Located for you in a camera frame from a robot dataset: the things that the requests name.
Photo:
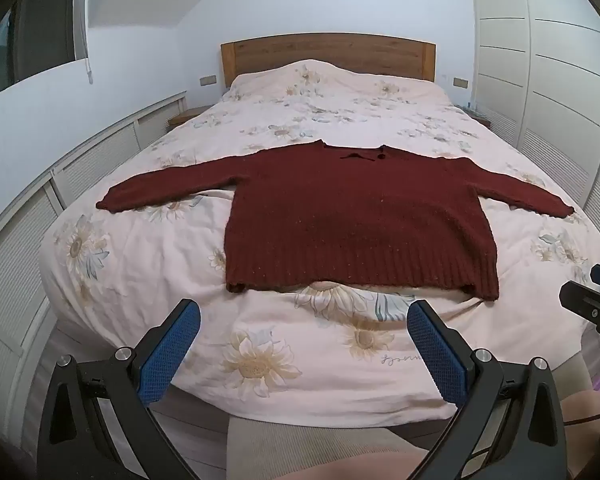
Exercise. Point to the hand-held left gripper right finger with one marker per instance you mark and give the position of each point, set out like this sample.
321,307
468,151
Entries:
435,355

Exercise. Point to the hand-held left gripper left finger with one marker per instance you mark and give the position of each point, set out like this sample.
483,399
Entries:
170,355

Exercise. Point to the dark red knit sweater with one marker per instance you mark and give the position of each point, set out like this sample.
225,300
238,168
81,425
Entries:
355,220

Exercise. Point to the person's right leg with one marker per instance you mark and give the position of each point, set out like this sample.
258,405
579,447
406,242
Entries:
577,385

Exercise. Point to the bed with floral duvet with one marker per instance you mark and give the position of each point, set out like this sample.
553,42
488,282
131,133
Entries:
155,270

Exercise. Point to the low white louvred cabinet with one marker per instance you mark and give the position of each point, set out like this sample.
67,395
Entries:
25,240

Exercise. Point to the dark nightstand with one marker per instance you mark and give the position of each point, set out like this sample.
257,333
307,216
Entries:
480,119

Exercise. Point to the white panelled wardrobe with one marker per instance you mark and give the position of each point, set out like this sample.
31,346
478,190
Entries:
545,60

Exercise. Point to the wooden nightstand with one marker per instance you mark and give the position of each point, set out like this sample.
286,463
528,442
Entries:
186,116

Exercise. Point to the wooden headboard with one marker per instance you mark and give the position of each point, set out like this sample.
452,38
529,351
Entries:
330,52

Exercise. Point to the dark window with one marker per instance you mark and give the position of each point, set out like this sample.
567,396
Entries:
35,15

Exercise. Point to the wall socket plate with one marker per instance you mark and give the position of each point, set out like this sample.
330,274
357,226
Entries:
460,82
208,80

